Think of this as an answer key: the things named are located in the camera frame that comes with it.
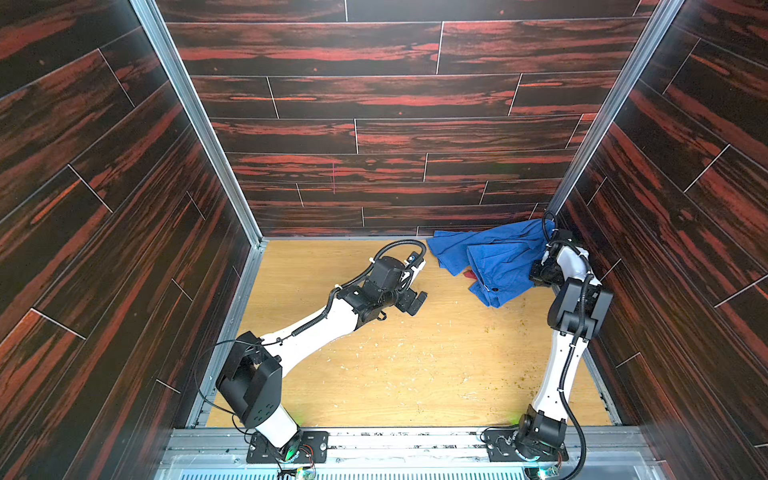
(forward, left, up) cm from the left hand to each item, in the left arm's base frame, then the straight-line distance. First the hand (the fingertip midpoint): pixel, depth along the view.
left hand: (415, 283), depth 82 cm
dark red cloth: (+15, -21, -15) cm, 30 cm away
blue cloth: (+20, -33, -11) cm, 40 cm away
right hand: (+15, -50, -18) cm, 55 cm away
